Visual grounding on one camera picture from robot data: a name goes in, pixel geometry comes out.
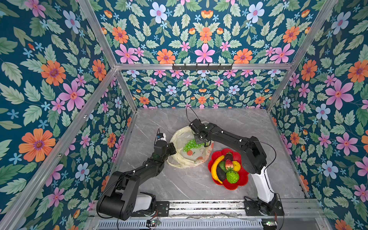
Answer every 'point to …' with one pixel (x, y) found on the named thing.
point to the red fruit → (229, 164)
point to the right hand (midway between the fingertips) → (204, 135)
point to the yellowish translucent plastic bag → (180, 159)
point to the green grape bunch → (192, 144)
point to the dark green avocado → (222, 164)
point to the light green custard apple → (232, 177)
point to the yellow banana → (214, 168)
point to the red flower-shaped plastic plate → (225, 183)
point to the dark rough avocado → (221, 173)
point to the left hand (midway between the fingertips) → (175, 142)
